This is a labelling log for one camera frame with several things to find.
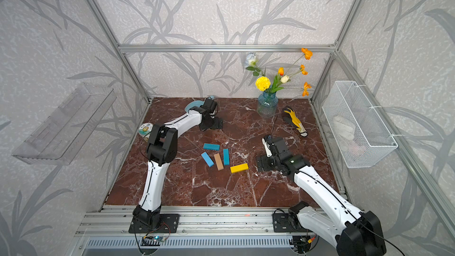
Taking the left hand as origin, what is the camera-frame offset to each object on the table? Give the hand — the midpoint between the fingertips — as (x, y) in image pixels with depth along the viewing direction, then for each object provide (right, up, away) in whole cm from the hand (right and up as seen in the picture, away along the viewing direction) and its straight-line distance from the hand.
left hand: (216, 124), depth 105 cm
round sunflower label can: (-37, -3, -11) cm, 39 cm away
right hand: (+26, -14, -23) cm, 37 cm away
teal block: (-2, -12, -9) cm, 15 cm away
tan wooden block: (+3, -18, -14) cm, 23 cm away
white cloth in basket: (+59, -1, -30) cm, 66 cm away
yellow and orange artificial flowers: (+35, +24, -9) cm, 43 cm away
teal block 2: (+7, -16, -12) cm, 21 cm away
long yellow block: (+14, -21, -16) cm, 30 cm away
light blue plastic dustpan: (-16, +14, +15) cm, 26 cm away
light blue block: (-3, -18, -13) cm, 22 cm away
